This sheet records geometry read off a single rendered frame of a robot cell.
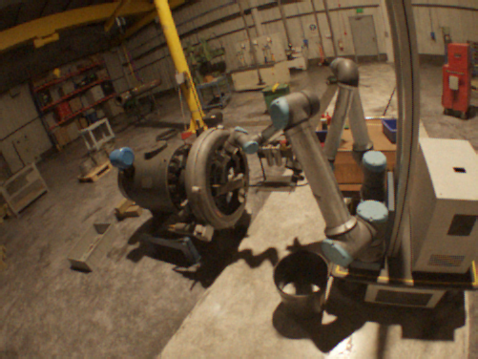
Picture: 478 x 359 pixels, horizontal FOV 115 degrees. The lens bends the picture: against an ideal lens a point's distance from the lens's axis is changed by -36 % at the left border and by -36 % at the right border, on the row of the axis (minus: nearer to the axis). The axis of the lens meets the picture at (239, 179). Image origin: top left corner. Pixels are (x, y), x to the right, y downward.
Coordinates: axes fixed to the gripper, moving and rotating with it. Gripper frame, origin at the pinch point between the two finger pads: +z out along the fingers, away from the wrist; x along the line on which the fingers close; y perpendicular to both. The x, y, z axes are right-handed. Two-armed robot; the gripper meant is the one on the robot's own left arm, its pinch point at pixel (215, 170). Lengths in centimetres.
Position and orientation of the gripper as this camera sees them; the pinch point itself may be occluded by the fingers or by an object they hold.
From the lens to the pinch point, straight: 162.1
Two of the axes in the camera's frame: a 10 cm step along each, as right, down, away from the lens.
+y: -7.9, -6.0, 1.4
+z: -5.4, 7.9, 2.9
